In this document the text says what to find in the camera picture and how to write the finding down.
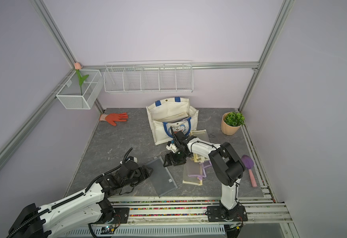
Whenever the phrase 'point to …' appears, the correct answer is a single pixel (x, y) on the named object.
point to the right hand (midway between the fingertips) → (169, 164)
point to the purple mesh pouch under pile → (203, 165)
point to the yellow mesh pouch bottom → (190, 167)
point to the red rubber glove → (112, 118)
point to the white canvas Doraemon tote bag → (175, 112)
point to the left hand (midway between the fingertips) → (150, 174)
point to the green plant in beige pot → (231, 122)
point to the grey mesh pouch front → (161, 177)
